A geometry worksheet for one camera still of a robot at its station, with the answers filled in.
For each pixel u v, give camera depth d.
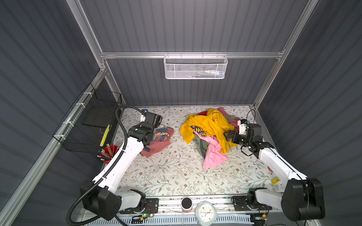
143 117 0.65
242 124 0.77
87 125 0.72
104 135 0.69
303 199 0.40
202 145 0.93
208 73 0.92
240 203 0.74
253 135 0.65
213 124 0.91
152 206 0.72
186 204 0.69
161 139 0.91
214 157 0.91
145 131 0.52
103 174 0.40
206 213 0.69
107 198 0.37
